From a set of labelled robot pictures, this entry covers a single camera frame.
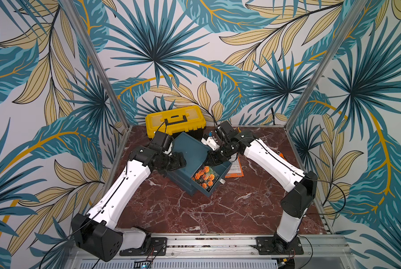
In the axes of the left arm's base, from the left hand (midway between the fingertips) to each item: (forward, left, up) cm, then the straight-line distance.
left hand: (179, 167), depth 75 cm
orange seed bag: (+11, -30, -20) cm, 38 cm away
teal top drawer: (+4, -20, -7) cm, 22 cm away
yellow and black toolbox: (+35, -2, -4) cm, 36 cm away
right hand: (+3, -11, 0) cm, 12 cm away
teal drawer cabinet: (+11, -7, -3) cm, 13 cm away
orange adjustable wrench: (+23, -60, -21) cm, 68 cm away
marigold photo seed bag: (-3, -12, -2) cm, 13 cm away
